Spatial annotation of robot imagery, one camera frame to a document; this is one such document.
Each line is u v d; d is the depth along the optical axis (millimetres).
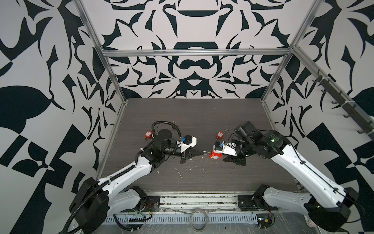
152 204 730
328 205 390
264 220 712
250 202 745
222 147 573
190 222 701
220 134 976
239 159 593
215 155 660
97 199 400
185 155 615
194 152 650
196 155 657
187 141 573
